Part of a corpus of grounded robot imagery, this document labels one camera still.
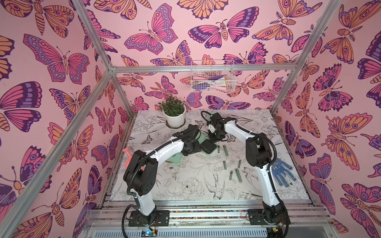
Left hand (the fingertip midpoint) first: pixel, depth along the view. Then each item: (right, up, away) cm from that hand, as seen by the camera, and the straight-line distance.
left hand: (198, 149), depth 91 cm
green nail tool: (+19, -2, +9) cm, 21 cm away
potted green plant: (-16, +25, +9) cm, 31 cm away
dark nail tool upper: (+14, -1, +9) cm, 17 cm away
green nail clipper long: (+24, -16, -3) cm, 29 cm away
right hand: (+10, +5, +12) cm, 17 cm away
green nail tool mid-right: (+26, -9, +1) cm, 27 cm away
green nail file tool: (+19, -15, -3) cm, 25 cm away
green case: (-14, -7, +3) cm, 16 cm away
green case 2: (+6, 0, +8) cm, 10 cm away
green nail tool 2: (+17, -10, +1) cm, 20 cm away
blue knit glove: (+48, -14, -4) cm, 51 cm away
